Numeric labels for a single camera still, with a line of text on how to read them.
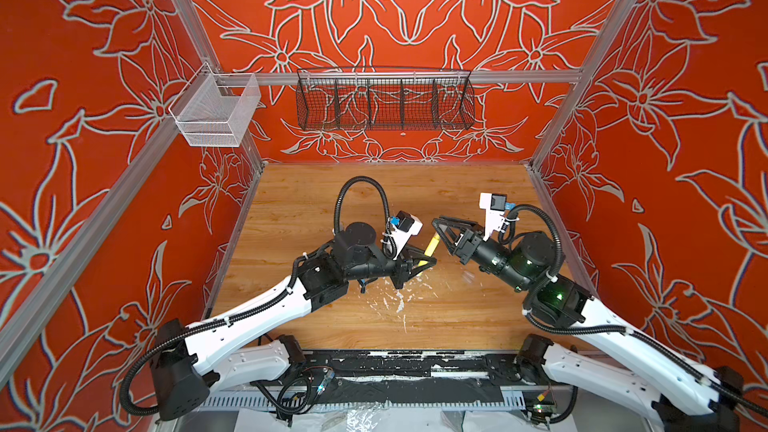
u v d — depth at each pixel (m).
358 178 0.52
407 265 0.55
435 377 0.73
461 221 0.59
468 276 0.88
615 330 0.44
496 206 0.53
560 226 1.06
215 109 0.94
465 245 0.53
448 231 0.59
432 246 0.61
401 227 0.55
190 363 0.39
